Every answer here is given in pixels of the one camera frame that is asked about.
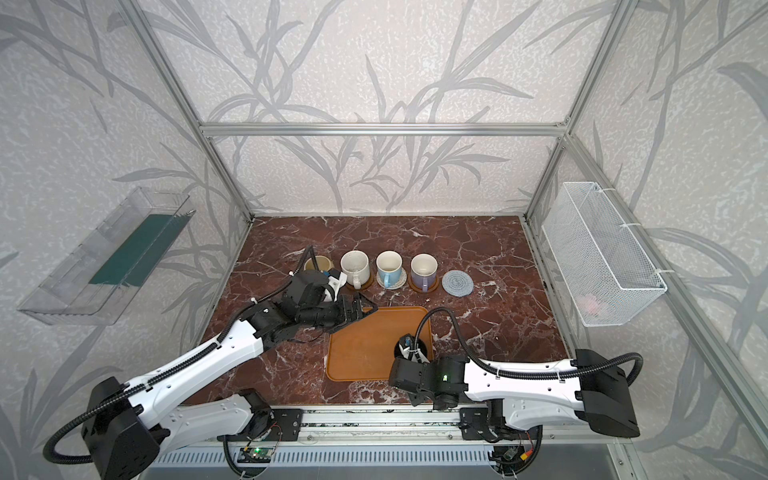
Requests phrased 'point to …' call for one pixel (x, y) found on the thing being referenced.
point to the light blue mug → (389, 265)
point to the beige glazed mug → (323, 264)
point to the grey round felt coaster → (458, 283)
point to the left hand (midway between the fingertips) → (372, 307)
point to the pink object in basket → (588, 303)
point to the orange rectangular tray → (365, 351)
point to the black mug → (406, 342)
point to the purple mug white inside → (424, 271)
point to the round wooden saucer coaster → (436, 284)
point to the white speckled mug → (356, 265)
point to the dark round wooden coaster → (364, 286)
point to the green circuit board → (255, 455)
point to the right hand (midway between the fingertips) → (412, 374)
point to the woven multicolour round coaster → (399, 284)
